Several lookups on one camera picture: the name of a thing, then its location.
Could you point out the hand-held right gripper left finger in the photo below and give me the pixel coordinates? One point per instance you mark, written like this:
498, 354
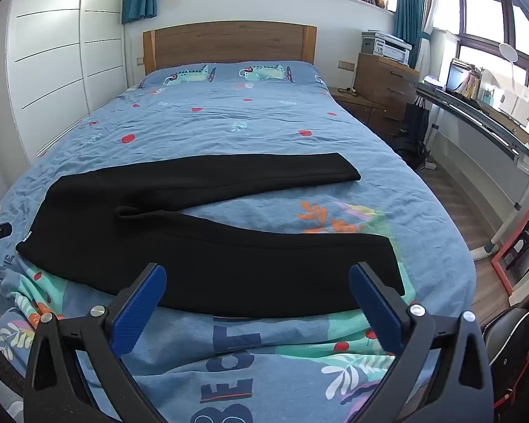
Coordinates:
139, 308

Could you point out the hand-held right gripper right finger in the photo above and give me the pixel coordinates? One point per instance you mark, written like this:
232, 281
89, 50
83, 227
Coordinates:
379, 313

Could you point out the black pants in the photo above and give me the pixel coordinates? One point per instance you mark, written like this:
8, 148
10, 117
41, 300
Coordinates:
247, 264

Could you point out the black office chair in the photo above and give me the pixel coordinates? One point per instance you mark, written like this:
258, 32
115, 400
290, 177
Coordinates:
515, 343

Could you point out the dark backpack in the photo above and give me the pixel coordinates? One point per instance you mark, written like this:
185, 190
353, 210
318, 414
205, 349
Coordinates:
412, 152

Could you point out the white wardrobe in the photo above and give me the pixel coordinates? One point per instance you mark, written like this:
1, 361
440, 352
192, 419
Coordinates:
57, 53

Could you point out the black bag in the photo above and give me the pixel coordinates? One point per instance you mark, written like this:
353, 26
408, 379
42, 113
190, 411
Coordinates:
415, 119

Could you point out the wooden nightstand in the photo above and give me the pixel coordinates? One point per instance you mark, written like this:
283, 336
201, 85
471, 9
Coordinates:
352, 105

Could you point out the white desk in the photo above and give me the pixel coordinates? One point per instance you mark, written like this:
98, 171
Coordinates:
480, 119

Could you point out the white power strip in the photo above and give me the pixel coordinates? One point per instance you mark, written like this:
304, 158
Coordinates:
347, 90

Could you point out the blue printed bed sheet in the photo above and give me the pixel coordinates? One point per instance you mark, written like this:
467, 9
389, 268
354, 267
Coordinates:
247, 110

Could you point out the wooden dresser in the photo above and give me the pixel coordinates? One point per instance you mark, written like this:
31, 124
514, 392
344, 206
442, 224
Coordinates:
379, 83

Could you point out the computer monitor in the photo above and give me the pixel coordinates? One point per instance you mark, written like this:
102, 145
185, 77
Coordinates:
456, 77

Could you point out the white printer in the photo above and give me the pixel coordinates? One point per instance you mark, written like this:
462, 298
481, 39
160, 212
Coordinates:
385, 47

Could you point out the wooden headboard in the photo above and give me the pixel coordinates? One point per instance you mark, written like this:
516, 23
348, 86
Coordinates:
229, 42

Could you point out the white round desk lamp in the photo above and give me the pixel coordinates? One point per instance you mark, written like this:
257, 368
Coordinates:
507, 55

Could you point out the red metal frame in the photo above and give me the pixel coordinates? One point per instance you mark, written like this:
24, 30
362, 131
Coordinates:
500, 273

